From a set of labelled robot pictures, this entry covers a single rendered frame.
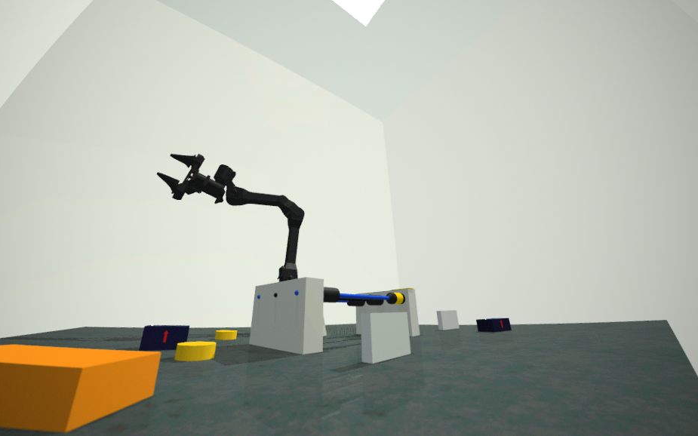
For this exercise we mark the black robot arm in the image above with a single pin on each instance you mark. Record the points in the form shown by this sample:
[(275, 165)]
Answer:
[(239, 196)]

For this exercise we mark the orange block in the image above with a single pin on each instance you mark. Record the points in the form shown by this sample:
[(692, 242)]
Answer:
[(60, 389)]

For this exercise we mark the yellow short cylinder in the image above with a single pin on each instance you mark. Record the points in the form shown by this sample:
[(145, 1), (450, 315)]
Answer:
[(195, 351), (226, 334)]

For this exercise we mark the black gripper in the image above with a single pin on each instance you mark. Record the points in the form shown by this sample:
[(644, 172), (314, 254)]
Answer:
[(197, 180)]

